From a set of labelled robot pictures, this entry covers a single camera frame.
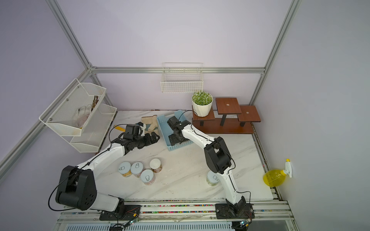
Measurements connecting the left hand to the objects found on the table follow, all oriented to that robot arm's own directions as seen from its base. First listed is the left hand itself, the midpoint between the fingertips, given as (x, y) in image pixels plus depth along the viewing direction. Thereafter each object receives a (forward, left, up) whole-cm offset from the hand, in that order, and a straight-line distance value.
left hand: (154, 140), depth 89 cm
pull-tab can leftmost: (-16, +16, -7) cm, 24 cm away
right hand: (+4, -16, -7) cm, 18 cm away
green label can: (-21, -35, -7) cm, 42 cm away
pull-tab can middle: (-16, +9, -7) cm, 20 cm away
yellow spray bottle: (-19, -74, -13) cm, 78 cm away
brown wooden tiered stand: (+18, -50, +1) cm, 53 cm away
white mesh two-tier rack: (+7, +39, +20) cm, 44 cm away
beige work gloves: (+26, +7, -10) cm, 29 cm away
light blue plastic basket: (+21, -4, -16) cm, 27 cm away
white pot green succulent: (+17, -30, +15) cm, 38 cm away
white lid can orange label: (-14, -2, -5) cm, 15 cm away
